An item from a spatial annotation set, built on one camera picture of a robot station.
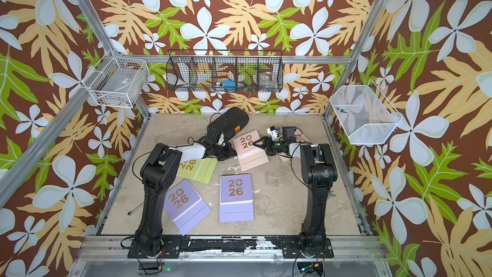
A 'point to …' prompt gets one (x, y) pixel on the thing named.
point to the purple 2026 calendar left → (184, 206)
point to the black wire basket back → (225, 70)
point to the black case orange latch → (227, 124)
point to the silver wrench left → (130, 213)
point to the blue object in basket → (229, 85)
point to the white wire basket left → (117, 81)
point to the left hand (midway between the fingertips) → (239, 151)
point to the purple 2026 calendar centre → (236, 198)
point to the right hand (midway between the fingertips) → (256, 145)
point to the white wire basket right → (366, 116)
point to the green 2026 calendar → (200, 169)
